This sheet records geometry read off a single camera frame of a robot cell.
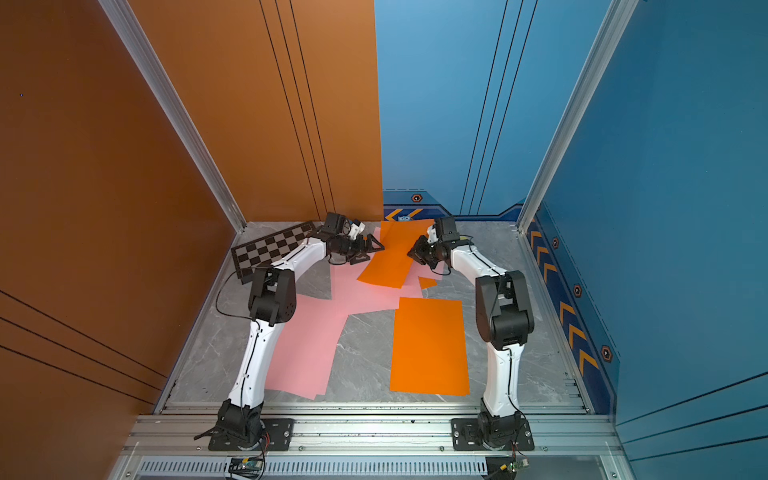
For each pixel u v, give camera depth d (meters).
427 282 1.04
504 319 0.54
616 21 0.70
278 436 0.74
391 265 1.02
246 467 0.72
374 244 0.99
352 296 1.01
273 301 0.67
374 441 0.73
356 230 1.02
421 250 0.89
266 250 1.08
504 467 0.69
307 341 0.94
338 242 0.94
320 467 0.70
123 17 0.70
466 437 0.72
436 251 0.86
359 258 1.01
